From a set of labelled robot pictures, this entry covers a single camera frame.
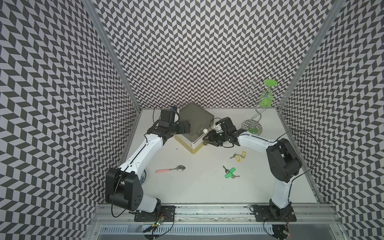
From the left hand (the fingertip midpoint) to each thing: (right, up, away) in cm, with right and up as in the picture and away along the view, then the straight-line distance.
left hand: (182, 126), depth 85 cm
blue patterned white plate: (-22, -28, -2) cm, 36 cm away
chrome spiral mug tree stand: (+49, +18, -2) cm, 52 cm away
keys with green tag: (+27, -27, +2) cm, 39 cm away
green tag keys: (+29, -29, 0) cm, 41 cm away
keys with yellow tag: (+34, -19, +9) cm, 40 cm away
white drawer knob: (+13, -2, 0) cm, 13 cm away
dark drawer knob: (+13, -11, +9) cm, 20 cm away
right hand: (+13, -9, +5) cm, 17 cm away
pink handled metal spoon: (-2, -25, +4) cm, 26 cm away
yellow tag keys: (+38, -18, +9) cm, 43 cm away
